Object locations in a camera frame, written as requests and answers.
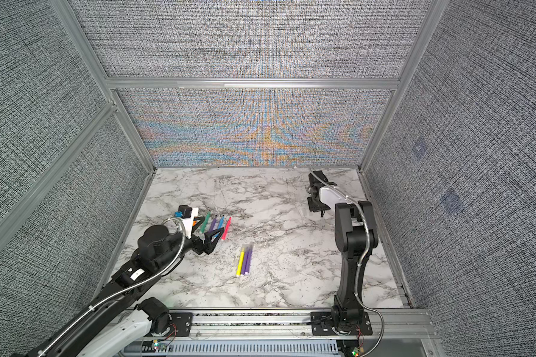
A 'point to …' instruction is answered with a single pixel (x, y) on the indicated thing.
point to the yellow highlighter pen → (240, 265)
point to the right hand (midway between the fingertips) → (321, 200)
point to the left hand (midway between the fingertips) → (213, 219)
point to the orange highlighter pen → (194, 222)
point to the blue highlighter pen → (221, 222)
